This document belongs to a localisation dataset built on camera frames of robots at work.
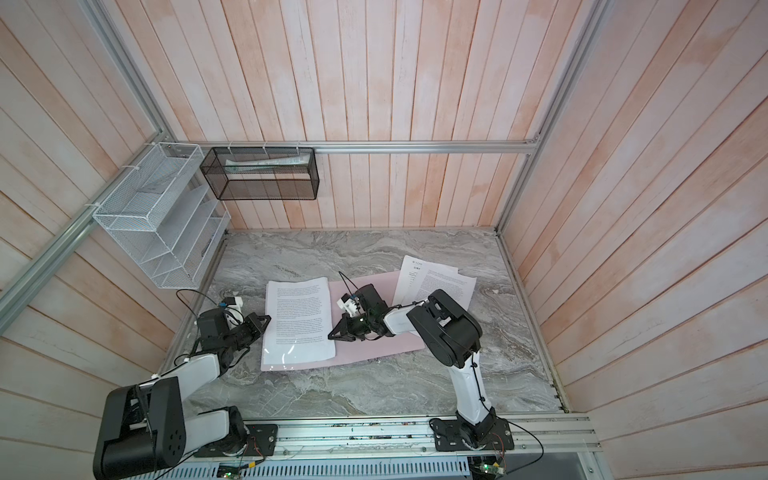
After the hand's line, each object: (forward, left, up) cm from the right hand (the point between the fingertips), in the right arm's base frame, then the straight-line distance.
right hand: (329, 338), depth 90 cm
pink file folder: (-4, -6, -1) cm, 7 cm away
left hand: (+4, +18, +3) cm, 18 cm away
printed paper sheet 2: (+26, -27, -3) cm, 37 cm away
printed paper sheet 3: (+22, -42, -2) cm, 48 cm away
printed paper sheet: (+3, +9, +1) cm, 10 cm away
